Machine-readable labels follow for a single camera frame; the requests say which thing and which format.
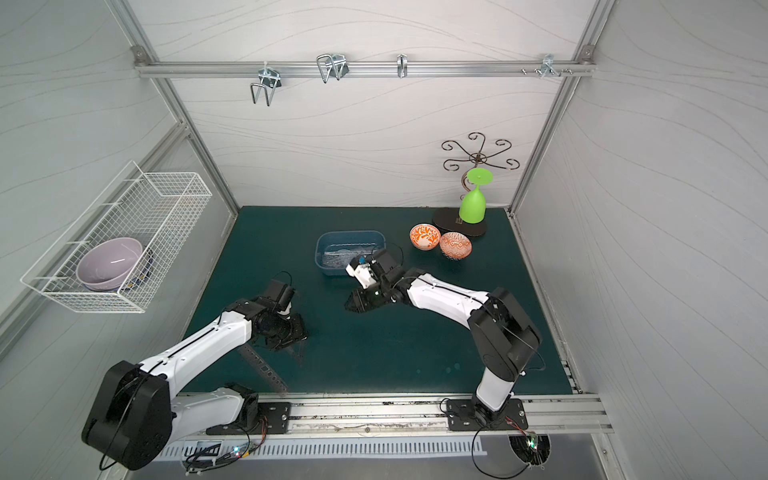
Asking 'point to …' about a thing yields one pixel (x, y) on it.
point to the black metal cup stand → (449, 221)
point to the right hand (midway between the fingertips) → (348, 302)
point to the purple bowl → (106, 266)
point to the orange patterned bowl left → (425, 236)
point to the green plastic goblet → (473, 207)
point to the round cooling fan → (533, 449)
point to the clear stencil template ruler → (341, 257)
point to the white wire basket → (156, 209)
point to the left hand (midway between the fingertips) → (304, 337)
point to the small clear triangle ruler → (298, 351)
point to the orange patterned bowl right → (455, 245)
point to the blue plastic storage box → (335, 248)
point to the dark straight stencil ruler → (263, 370)
